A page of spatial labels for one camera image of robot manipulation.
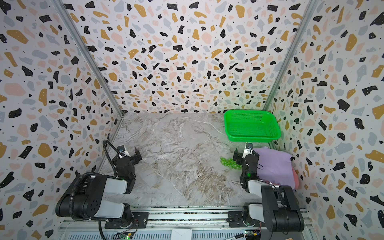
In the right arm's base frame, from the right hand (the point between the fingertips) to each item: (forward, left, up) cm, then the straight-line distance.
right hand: (244, 146), depth 89 cm
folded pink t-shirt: (-18, -27, -5) cm, 32 cm away
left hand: (-3, +69, +1) cm, 69 cm away
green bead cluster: (-6, +7, -9) cm, 13 cm away
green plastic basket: (+26, -13, -12) cm, 31 cm away
